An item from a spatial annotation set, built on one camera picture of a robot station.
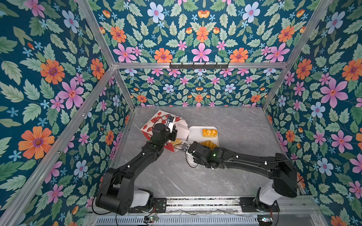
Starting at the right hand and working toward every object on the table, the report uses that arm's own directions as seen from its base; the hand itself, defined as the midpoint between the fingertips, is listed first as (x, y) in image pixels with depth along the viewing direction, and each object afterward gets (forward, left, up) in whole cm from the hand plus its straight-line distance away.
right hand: (198, 149), depth 81 cm
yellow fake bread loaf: (+17, -8, -8) cm, 20 cm away
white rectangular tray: (+18, +1, -12) cm, 21 cm away
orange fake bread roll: (+8, -8, -8) cm, 14 cm away
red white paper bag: (+25, +25, 0) cm, 36 cm away
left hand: (+14, +13, +8) cm, 20 cm away
